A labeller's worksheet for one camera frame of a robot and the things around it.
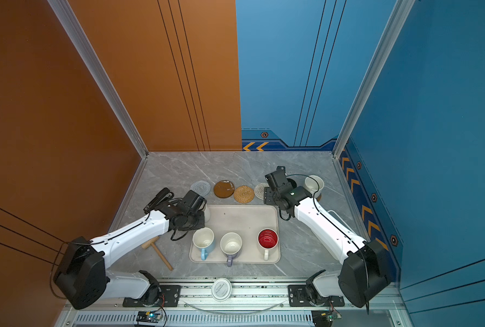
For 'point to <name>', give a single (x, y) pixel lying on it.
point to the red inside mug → (268, 238)
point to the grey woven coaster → (202, 187)
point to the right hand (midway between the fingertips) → (272, 194)
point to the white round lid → (221, 289)
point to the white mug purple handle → (231, 244)
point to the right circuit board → (322, 318)
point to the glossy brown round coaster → (223, 189)
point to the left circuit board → (148, 317)
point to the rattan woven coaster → (244, 194)
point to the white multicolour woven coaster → (259, 190)
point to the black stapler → (164, 195)
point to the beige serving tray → (246, 220)
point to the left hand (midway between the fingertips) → (202, 220)
